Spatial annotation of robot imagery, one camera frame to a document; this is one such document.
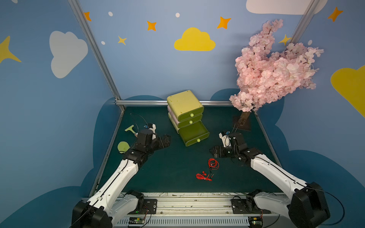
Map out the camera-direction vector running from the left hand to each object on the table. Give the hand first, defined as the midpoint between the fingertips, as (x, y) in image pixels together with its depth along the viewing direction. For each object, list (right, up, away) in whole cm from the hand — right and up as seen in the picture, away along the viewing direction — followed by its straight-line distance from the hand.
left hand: (165, 136), depth 81 cm
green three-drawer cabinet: (+13, +28, +20) cm, 36 cm away
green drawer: (+12, +16, +10) cm, 23 cm away
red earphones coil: (+30, -18, +8) cm, 36 cm away
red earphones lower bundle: (+22, -25, +3) cm, 33 cm away
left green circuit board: (-13, -42, -9) cm, 45 cm away
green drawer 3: (+18, 0, +20) cm, 27 cm away
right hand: (+32, -7, +5) cm, 33 cm away
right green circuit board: (+49, -44, -7) cm, 66 cm away
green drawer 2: (+13, +9, +15) cm, 22 cm away
